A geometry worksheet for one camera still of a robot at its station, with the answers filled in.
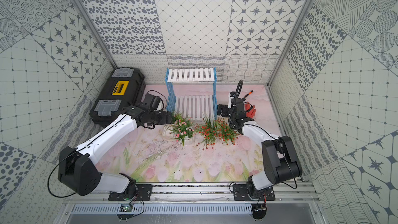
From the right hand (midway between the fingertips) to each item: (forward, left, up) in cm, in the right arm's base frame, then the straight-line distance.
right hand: (225, 107), depth 92 cm
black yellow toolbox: (+10, +63, +7) cm, 64 cm away
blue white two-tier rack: (+23, +23, -11) cm, 35 cm away
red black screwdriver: (+22, -21, -11) cm, 32 cm away
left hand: (-12, +31, +4) cm, 33 cm away
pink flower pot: (-18, +24, +4) cm, 30 cm away
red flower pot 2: (-17, +1, +1) cm, 17 cm away
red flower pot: (-19, +9, +5) cm, 22 cm away
